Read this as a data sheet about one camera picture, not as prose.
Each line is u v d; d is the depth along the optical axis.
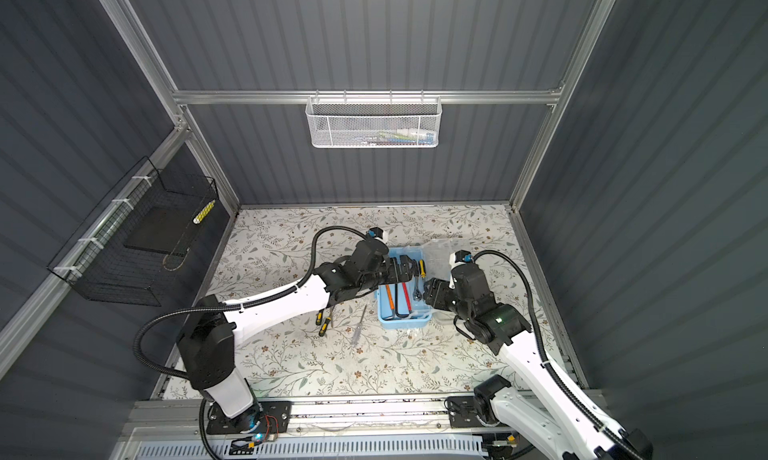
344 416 0.75
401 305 0.93
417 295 0.85
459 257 0.68
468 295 0.58
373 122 1.12
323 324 0.89
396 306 0.92
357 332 0.87
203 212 0.81
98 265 0.64
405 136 0.92
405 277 0.72
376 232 0.74
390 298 0.94
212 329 0.50
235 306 0.47
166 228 0.78
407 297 0.95
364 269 0.62
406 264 0.72
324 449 0.77
